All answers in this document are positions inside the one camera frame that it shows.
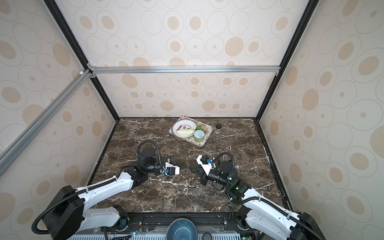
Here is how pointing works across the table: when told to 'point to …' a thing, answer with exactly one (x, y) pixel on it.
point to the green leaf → (199, 127)
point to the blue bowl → (182, 229)
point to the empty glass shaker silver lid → (216, 136)
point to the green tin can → (199, 136)
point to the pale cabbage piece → (185, 133)
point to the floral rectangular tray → (208, 129)
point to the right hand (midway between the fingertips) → (192, 167)
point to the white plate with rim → (183, 124)
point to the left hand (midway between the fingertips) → (188, 165)
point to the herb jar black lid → (218, 127)
